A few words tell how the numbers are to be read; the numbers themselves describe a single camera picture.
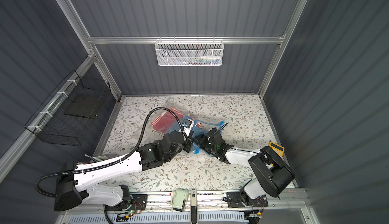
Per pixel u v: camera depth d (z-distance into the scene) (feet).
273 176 1.44
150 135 3.24
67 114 2.39
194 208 2.30
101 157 2.55
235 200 2.38
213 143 2.35
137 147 1.67
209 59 2.99
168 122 3.28
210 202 2.47
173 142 1.66
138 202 2.38
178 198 2.28
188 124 1.96
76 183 1.32
